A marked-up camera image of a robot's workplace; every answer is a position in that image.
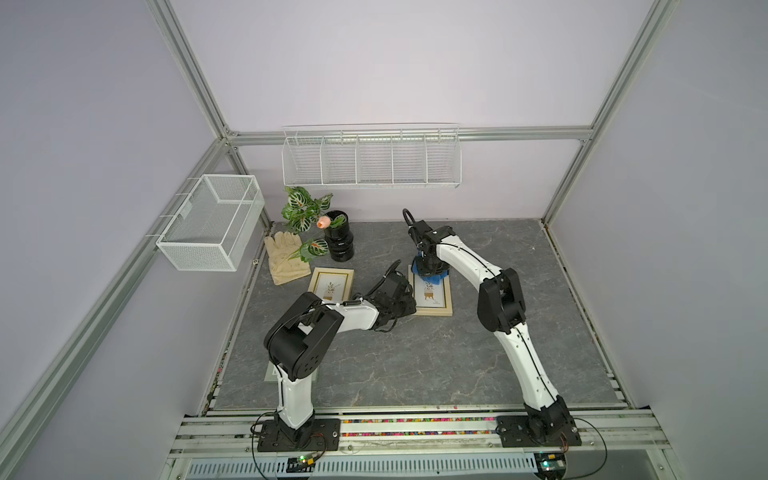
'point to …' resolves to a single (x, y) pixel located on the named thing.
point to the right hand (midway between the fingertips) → (429, 268)
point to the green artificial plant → (301, 213)
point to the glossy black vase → (340, 240)
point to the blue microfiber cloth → (433, 278)
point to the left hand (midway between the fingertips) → (414, 307)
